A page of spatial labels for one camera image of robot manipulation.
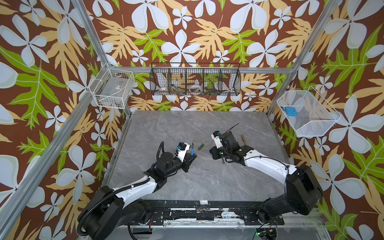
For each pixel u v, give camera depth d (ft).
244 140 3.42
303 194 1.41
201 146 3.32
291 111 2.83
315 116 2.55
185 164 2.27
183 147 2.24
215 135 2.56
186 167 2.31
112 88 2.83
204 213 2.51
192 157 2.50
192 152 2.48
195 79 3.20
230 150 2.17
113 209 1.36
